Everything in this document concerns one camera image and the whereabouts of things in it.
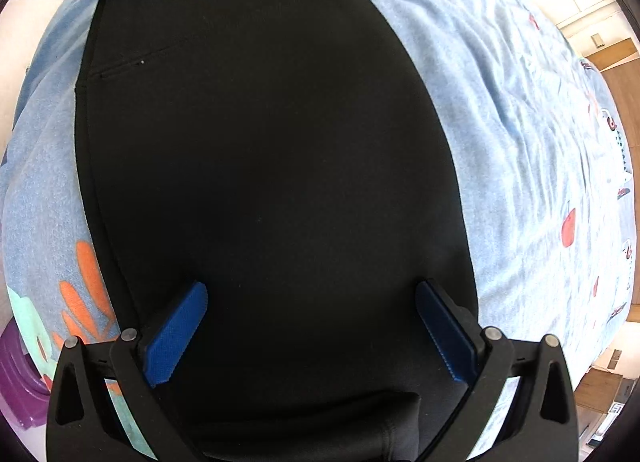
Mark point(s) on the bed with blue printed sheet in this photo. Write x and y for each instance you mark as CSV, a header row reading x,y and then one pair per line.
x,y
500,141

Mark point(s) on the wall socket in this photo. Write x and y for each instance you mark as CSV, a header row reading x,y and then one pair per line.
x,y
596,39
616,359

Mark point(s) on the wooden nightstand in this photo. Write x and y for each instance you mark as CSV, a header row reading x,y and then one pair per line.
x,y
597,387

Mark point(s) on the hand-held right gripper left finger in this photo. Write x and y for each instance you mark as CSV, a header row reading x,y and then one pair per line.
x,y
175,329

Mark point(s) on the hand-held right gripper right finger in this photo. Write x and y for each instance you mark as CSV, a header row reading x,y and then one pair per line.
x,y
445,332

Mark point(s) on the black pants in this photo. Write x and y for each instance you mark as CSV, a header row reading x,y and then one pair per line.
x,y
275,166

